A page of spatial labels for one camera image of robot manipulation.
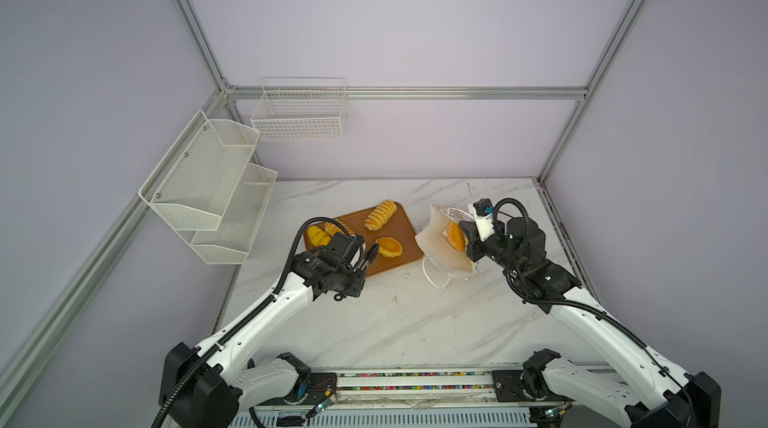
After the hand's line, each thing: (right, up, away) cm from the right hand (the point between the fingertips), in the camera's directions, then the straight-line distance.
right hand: (460, 221), depth 74 cm
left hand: (-28, -17, +4) cm, 33 cm away
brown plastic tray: (-15, -8, +23) cm, 29 cm away
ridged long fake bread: (-22, +1, +30) cm, 37 cm away
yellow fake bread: (-18, -9, +21) cm, 29 cm away
